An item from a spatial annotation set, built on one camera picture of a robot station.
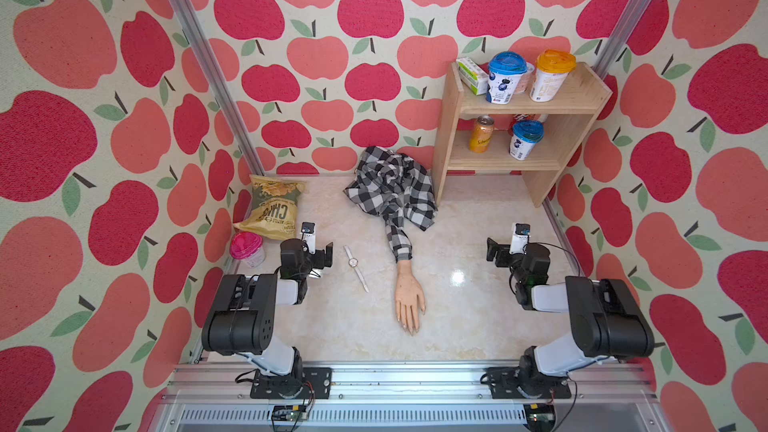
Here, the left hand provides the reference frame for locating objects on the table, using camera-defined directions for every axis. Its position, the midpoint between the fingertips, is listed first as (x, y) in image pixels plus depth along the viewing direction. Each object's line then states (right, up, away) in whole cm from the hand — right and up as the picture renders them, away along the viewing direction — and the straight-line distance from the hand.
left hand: (319, 244), depth 95 cm
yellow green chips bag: (-17, +13, +7) cm, 23 cm away
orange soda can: (+52, +36, -2) cm, 63 cm away
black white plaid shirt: (+26, +19, +19) cm, 38 cm away
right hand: (+60, 0, -2) cm, 61 cm away
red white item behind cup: (+69, +42, +1) cm, 80 cm away
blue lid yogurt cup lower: (+65, +35, -5) cm, 73 cm away
